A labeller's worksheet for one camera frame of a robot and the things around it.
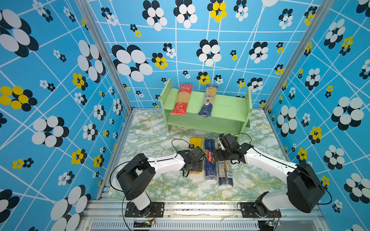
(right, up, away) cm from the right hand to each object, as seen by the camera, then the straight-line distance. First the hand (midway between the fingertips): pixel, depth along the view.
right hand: (221, 153), depth 88 cm
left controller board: (-41, -31, -18) cm, 54 cm away
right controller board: (+18, -32, -18) cm, 41 cm away
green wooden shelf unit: (+4, +25, -7) cm, 26 cm away
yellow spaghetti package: (-15, +6, +9) cm, 19 cm away
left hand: (-15, -7, 0) cm, 17 cm away
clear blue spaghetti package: (+1, -10, -5) cm, 12 cm away
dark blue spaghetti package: (-7, -7, -2) cm, 10 cm away
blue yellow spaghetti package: (-11, +26, -11) cm, 30 cm away
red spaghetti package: (-23, +37, +1) cm, 44 cm away
